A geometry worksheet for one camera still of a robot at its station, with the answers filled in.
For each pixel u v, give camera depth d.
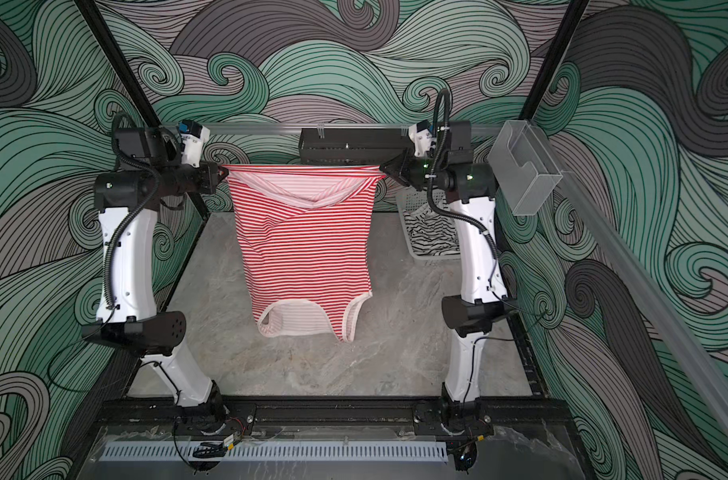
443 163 0.53
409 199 1.17
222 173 0.67
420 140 0.63
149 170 0.48
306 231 0.75
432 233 1.11
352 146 0.92
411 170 0.61
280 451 0.70
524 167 0.79
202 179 0.60
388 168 0.68
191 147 0.59
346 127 0.92
